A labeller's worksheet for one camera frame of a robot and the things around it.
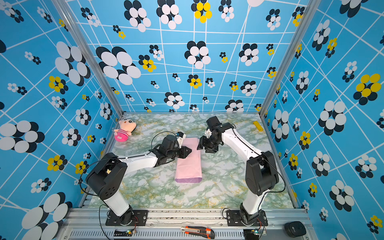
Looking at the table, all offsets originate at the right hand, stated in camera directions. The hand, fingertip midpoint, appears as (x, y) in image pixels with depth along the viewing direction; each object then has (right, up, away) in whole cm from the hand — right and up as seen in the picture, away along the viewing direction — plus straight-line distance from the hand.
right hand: (202, 148), depth 86 cm
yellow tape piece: (+43, +13, +26) cm, 52 cm away
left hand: (-6, -1, +4) cm, 7 cm away
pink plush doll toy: (-53, +13, +19) cm, 58 cm away
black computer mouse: (+42, -34, -18) cm, 57 cm away
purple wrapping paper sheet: (-8, -11, -3) cm, 14 cm away
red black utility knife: (-1, -36, -17) cm, 40 cm away
